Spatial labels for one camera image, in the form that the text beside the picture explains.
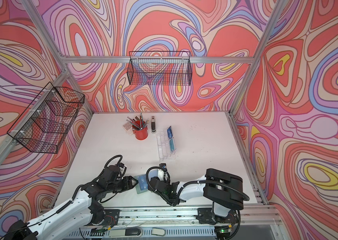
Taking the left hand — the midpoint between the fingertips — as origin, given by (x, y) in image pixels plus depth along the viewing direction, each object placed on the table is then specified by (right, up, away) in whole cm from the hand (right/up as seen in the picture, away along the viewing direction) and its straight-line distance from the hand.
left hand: (138, 182), depth 82 cm
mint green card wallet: (+1, -4, -2) cm, 4 cm away
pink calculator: (-13, +31, +26) cm, 42 cm away
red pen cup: (-2, +29, +15) cm, 32 cm away
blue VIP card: (+18, +27, +14) cm, 35 cm away
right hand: (+9, -1, +3) cm, 10 cm away
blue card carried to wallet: (+2, -1, +2) cm, 3 cm away
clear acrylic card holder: (+15, +20, +13) cm, 28 cm away
